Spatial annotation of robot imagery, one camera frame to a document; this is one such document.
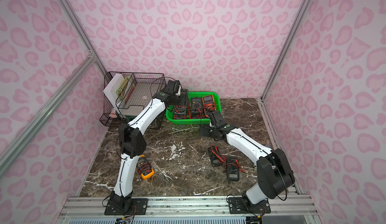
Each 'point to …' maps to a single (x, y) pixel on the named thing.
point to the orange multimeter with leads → (208, 104)
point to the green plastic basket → (169, 112)
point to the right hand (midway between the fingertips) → (204, 130)
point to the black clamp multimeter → (232, 168)
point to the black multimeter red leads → (216, 159)
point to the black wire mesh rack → (125, 94)
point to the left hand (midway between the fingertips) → (183, 96)
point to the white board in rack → (112, 96)
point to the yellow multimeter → (144, 167)
